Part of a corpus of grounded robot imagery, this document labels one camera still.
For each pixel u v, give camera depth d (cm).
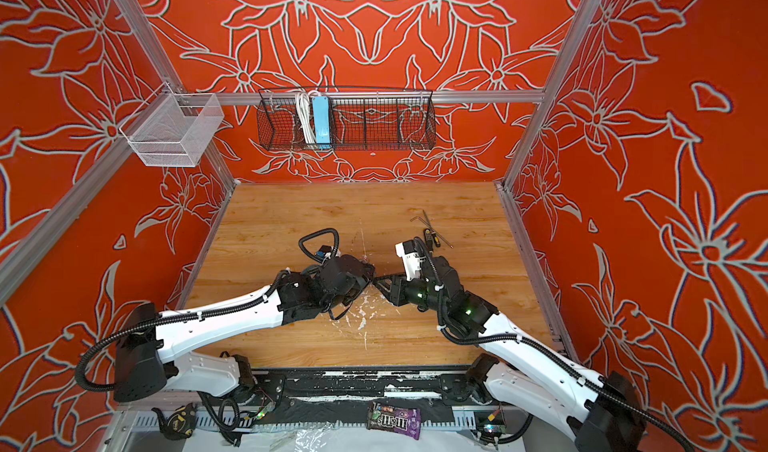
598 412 39
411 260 66
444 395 73
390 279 65
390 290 64
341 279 55
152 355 39
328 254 69
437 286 53
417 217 110
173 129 92
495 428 68
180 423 67
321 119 90
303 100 87
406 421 68
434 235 103
